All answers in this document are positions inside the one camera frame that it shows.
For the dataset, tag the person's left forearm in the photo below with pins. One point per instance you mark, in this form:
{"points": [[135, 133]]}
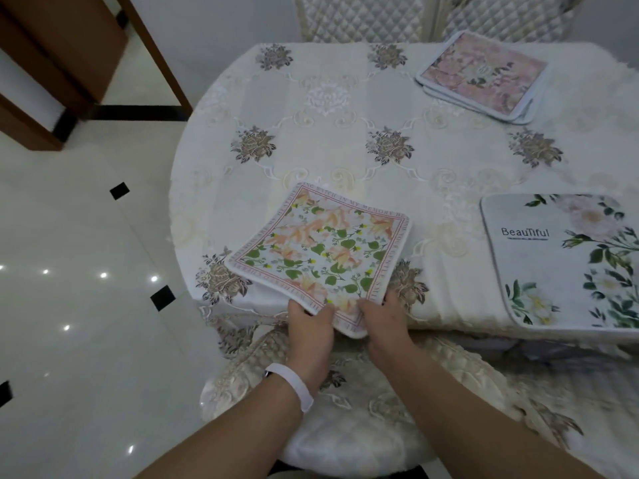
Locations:
{"points": [[224, 439]]}

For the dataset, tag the open brown wooden door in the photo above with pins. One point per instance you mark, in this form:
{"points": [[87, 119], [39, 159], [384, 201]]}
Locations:
{"points": [[75, 39]]}

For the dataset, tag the pink rose placemat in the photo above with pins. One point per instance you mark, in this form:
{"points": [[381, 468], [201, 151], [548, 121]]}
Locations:
{"points": [[479, 69]]}

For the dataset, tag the person's right hand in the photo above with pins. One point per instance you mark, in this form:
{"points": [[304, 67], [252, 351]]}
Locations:
{"points": [[389, 334]]}

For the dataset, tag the dining table with floral cloth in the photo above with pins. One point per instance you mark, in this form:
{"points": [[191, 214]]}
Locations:
{"points": [[449, 154]]}

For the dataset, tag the white Beautiful floral placemat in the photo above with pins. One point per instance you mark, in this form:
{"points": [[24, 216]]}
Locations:
{"points": [[549, 274]]}

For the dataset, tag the smartwatch with white band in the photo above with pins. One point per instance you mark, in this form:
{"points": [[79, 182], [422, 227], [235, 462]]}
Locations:
{"points": [[294, 384]]}

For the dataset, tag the person's left hand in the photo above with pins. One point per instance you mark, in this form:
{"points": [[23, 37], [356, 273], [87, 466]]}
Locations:
{"points": [[309, 344]]}

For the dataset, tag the brown door frame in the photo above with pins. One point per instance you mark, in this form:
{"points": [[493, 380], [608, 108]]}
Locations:
{"points": [[159, 59]]}

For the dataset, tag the person's right forearm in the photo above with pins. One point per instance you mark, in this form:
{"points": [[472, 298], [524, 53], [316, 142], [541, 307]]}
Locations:
{"points": [[474, 429]]}

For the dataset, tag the orange green floral placemat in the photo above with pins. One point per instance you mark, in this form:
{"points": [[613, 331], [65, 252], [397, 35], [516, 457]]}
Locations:
{"points": [[319, 254]]}

